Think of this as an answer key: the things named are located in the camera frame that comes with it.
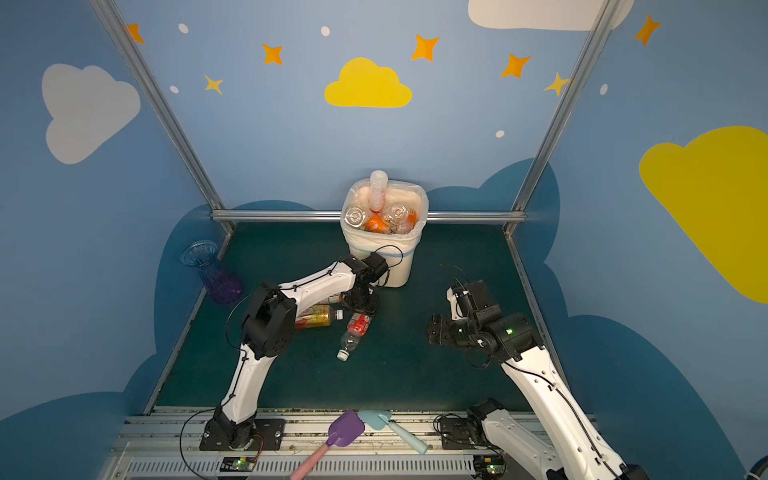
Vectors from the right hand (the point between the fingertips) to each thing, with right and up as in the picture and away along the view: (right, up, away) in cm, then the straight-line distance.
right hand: (440, 329), depth 72 cm
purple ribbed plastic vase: (-70, +7, +28) cm, 76 cm away
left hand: (-18, 0, +21) cm, 28 cm away
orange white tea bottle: (-17, +28, +23) cm, 40 cm away
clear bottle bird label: (-22, +29, +10) cm, 38 cm away
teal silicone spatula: (-15, -25, +4) cm, 29 cm away
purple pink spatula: (-24, -27, +2) cm, 36 cm away
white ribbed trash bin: (-9, +16, +14) cm, 23 cm away
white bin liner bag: (-14, +31, +25) cm, 43 cm away
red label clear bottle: (-22, -3, +16) cm, 27 cm away
